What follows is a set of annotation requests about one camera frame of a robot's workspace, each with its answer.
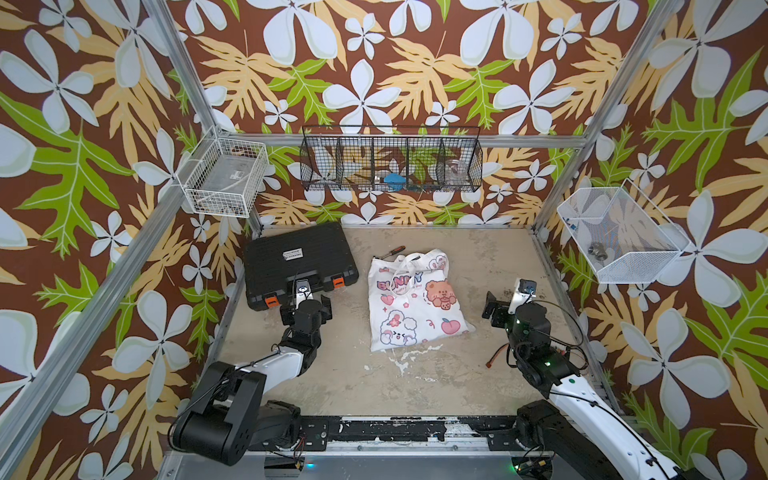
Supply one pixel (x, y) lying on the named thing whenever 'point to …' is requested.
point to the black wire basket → (391, 158)
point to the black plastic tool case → (273, 261)
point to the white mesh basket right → (623, 236)
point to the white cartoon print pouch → (411, 299)
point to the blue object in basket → (395, 182)
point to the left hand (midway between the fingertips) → (306, 296)
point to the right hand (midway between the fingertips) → (502, 294)
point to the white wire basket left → (223, 177)
